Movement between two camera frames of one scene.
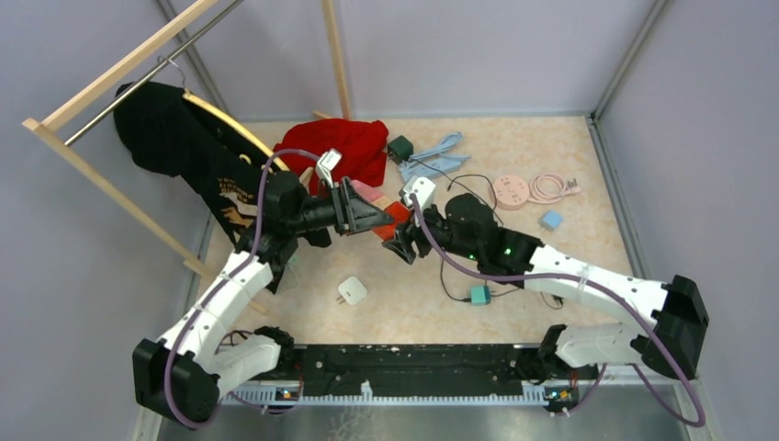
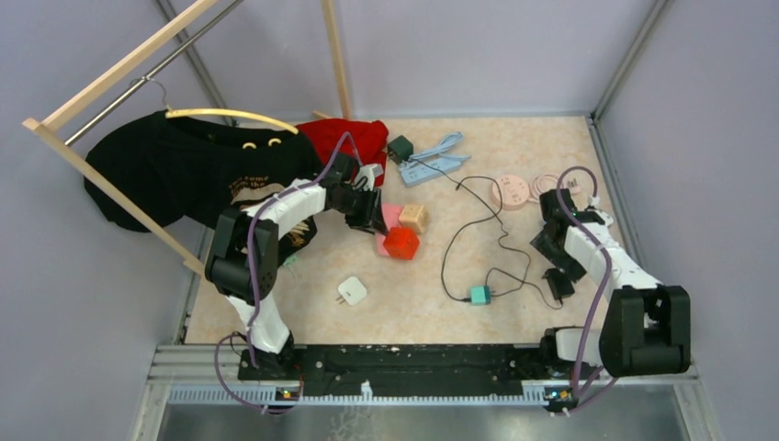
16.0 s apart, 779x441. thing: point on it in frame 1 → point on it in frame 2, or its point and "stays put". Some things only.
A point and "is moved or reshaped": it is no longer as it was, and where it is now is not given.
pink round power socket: x=511 y=192 stays put
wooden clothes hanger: x=235 y=126 → x=230 y=113
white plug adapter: x=352 y=290 stays put
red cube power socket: x=401 y=216 is moved or reshaped
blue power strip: x=435 y=161 stays put
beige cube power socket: x=382 y=202 is moved or reshaped
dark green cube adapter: x=400 y=149 stays put
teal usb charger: x=480 y=295 stays put
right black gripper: x=402 y=243 → x=567 y=265
